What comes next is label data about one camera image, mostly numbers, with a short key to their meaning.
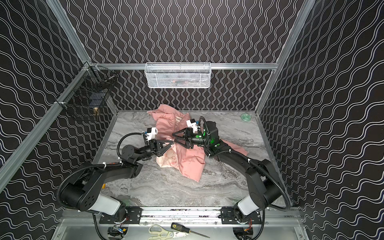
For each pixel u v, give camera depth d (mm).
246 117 1164
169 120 1075
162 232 695
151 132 743
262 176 435
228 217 734
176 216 762
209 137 628
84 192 440
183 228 700
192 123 750
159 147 703
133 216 739
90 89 974
